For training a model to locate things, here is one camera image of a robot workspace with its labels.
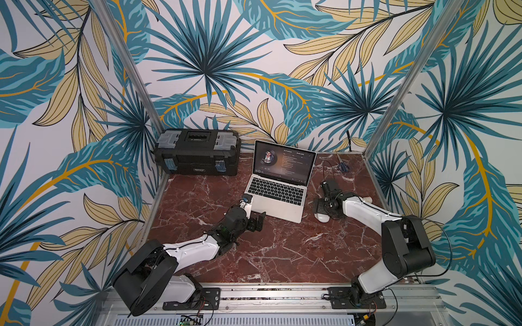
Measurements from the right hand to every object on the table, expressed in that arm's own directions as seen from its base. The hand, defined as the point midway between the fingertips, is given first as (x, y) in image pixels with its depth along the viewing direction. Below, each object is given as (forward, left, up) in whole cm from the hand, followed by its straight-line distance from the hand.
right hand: (325, 208), depth 94 cm
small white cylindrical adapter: (+5, -22, -1) cm, 22 cm away
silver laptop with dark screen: (+19, +19, 0) cm, 27 cm away
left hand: (-4, +32, +6) cm, 33 cm away
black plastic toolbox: (+25, +59, +14) cm, 66 cm away
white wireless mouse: (-4, +2, -2) cm, 5 cm away
